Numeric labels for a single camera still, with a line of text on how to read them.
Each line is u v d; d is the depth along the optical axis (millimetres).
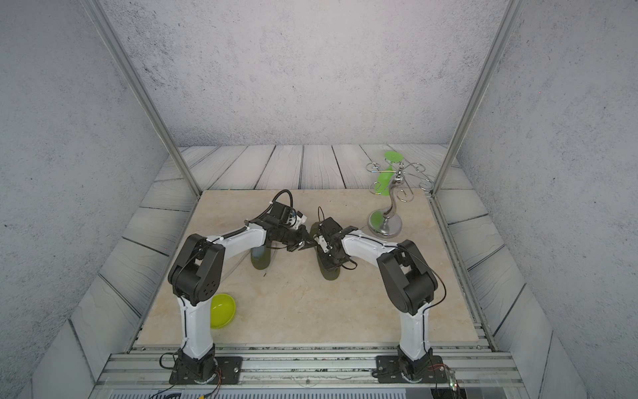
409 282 501
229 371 733
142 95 871
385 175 991
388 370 726
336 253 721
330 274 896
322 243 889
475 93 873
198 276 529
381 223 1080
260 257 907
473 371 741
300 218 936
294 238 861
